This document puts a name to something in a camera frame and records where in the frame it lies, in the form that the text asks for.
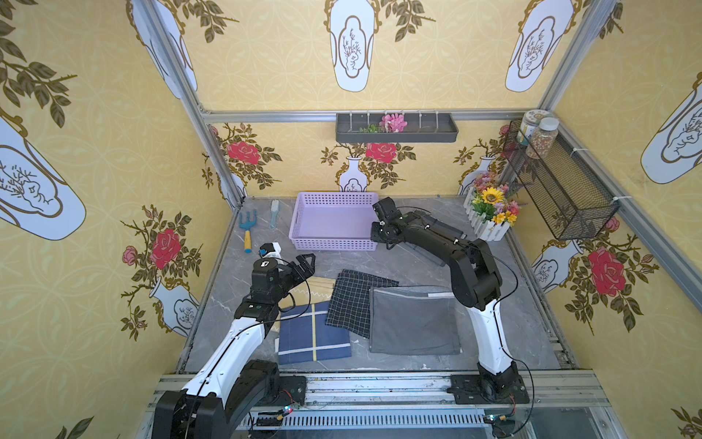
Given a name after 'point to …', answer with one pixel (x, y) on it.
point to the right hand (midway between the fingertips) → (384, 228)
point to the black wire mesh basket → (572, 198)
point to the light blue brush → (274, 213)
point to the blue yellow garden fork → (248, 249)
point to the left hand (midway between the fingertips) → (296, 260)
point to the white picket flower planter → (489, 208)
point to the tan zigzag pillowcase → (314, 290)
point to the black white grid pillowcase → (349, 305)
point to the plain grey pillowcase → (420, 320)
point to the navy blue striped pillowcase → (304, 336)
